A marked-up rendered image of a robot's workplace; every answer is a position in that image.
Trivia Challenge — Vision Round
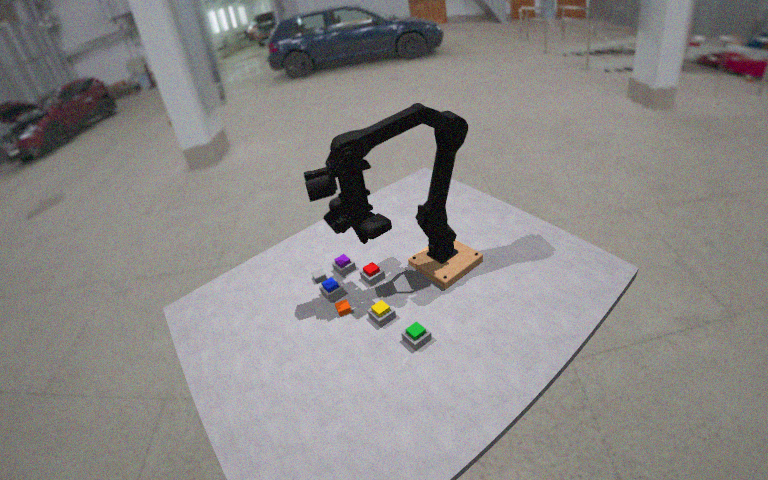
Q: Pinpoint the yellow button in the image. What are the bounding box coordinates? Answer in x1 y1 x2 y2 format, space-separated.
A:
367 300 397 328

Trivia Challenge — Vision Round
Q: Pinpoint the blue button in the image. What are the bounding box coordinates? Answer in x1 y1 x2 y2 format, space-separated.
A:
319 278 345 303

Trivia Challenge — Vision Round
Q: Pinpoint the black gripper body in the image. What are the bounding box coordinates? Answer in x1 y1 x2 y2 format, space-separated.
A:
329 188 392 239

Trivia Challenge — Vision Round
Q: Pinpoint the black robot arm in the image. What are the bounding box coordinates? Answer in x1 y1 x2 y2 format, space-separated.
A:
304 103 468 264

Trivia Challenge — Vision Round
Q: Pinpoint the red button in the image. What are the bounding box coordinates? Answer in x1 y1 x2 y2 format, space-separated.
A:
359 262 385 287

